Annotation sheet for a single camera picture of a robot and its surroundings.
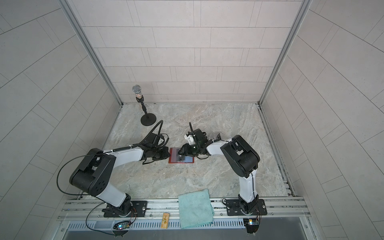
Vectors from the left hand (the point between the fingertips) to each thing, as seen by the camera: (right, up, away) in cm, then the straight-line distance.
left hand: (174, 152), depth 91 cm
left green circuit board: (-18, -25, -27) cm, 41 cm away
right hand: (+4, 0, -2) cm, 5 cm away
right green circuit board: (+40, -28, -23) cm, 54 cm away
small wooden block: (0, -25, -24) cm, 35 cm away
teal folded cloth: (+14, -22, -20) cm, 33 cm away
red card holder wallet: (+1, -3, -3) cm, 4 cm away
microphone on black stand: (-21, +20, +14) cm, 32 cm away
